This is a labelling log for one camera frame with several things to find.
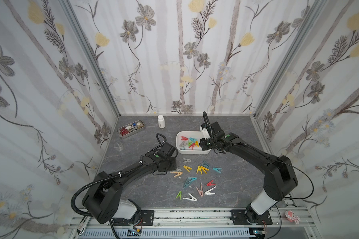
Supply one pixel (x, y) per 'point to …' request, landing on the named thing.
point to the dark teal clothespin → (205, 164)
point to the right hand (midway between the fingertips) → (202, 141)
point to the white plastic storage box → (196, 151)
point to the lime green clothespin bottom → (179, 194)
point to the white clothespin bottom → (193, 198)
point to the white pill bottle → (161, 121)
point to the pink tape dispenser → (290, 215)
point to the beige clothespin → (179, 173)
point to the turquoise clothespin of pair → (193, 179)
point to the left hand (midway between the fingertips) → (177, 166)
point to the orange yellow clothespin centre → (204, 169)
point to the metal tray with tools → (130, 129)
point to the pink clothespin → (200, 192)
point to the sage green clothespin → (182, 148)
